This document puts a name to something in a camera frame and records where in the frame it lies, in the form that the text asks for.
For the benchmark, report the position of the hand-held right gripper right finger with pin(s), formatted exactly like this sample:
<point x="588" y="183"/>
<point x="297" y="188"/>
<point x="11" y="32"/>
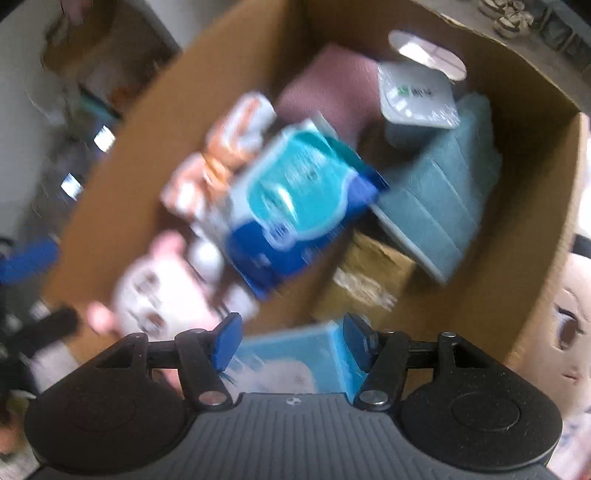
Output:
<point x="358" y="339"/>

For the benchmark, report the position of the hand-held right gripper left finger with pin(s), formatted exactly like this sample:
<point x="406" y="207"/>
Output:
<point x="227" y="339"/>

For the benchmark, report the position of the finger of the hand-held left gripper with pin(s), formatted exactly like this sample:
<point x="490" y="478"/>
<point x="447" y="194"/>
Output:
<point x="30" y="261"/>
<point x="48" y="325"/>

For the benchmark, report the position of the gold tissue pack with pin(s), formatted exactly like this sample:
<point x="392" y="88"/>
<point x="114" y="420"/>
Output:
<point x="364" y="281"/>

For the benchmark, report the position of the light blue box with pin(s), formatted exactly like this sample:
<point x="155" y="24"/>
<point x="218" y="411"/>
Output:
<point x="295" y="364"/>

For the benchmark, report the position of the pink bald plush toy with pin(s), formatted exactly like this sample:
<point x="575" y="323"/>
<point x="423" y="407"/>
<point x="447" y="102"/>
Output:
<point x="157" y="295"/>

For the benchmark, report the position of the blue white tissue pack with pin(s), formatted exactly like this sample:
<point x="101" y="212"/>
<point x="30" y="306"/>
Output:
<point x="295" y="203"/>

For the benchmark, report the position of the teal towel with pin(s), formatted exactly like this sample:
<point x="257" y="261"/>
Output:
<point x="438" y="194"/>

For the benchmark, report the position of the orange striped towel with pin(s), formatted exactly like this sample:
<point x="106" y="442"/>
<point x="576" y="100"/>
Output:
<point x="221" y="147"/>

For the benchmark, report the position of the brown cardboard box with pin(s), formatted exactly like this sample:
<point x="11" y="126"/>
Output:
<point x="531" y="161"/>

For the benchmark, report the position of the small white wipes packet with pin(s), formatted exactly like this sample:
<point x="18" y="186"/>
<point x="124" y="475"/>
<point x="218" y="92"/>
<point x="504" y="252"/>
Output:
<point x="415" y="97"/>

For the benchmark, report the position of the pink sponge cloth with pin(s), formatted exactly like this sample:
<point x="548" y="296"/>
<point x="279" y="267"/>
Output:
<point x="323" y="87"/>

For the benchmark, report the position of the black-haired plush doll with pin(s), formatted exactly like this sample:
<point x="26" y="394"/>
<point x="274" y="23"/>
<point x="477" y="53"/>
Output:
<point x="572" y="323"/>

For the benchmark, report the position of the brown carton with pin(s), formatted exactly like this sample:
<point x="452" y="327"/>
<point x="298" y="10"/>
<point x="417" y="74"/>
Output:
<point x="106" y="46"/>

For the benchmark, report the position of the white black sneakers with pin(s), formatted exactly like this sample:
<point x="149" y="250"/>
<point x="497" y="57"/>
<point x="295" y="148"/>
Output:
<point x="505" y="16"/>

